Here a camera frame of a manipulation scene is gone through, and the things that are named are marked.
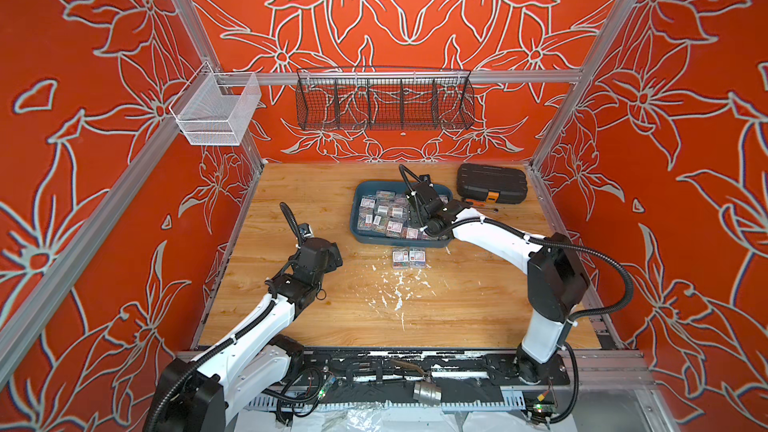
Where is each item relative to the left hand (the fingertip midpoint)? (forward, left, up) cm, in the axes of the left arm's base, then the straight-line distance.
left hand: (322, 246), depth 85 cm
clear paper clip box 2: (+2, -28, -7) cm, 29 cm away
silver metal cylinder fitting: (-33, -30, -6) cm, 45 cm away
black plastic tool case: (+34, -56, -5) cm, 66 cm away
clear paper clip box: (+1, -23, -7) cm, 24 cm away
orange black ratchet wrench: (+25, -52, -8) cm, 58 cm away
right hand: (+14, -29, +3) cm, 32 cm away
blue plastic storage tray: (+18, -16, -8) cm, 25 cm away
